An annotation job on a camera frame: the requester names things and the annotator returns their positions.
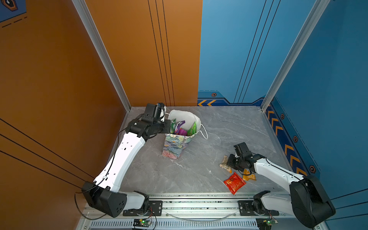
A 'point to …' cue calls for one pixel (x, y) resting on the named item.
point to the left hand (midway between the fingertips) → (168, 123)
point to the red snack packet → (234, 182)
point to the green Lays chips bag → (192, 130)
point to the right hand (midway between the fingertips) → (225, 163)
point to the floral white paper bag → (175, 145)
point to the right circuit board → (265, 224)
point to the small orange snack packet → (251, 177)
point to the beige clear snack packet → (224, 164)
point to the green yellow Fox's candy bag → (172, 126)
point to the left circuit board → (142, 223)
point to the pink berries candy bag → (178, 126)
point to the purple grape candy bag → (182, 132)
